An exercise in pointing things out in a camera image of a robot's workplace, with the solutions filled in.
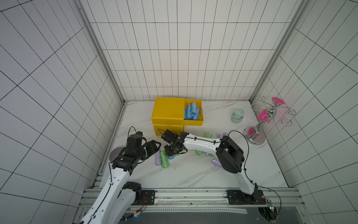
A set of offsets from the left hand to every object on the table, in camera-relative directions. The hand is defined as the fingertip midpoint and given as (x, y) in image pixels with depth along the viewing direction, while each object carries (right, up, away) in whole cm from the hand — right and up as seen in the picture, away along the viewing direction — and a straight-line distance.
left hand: (157, 149), depth 78 cm
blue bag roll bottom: (+17, +20, +11) cm, 28 cm away
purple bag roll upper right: (+46, +5, +19) cm, 50 cm away
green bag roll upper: (+33, +5, +17) cm, 37 cm away
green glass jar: (+56, +18, +23) cm, 63 cm away
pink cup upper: (+73, +29, +7) cm, 79 cm away
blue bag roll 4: (+8, -8, +7) cm, 13 cm away
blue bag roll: (+19, +21, +11) cm, 31 cm away
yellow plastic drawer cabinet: (+6, +20, +5) cm, 22 cm away
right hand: (+6, -3, +12) cm, 14 cm away
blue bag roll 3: (+25, +20, +10) cm, 34 cm away
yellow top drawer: (+21, +15, +6) cm, 26 cm away
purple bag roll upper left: (+42, +4, +17) cm, 45 cm away
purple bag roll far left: (-1, -7, +7) cm, 10 cm away
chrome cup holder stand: (+65, +5, +19) cm, 68 cm away
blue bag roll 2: (+22, +22, +7) cm, 32 cm away
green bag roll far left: (+4, -10, +5) cm, 12 cm away
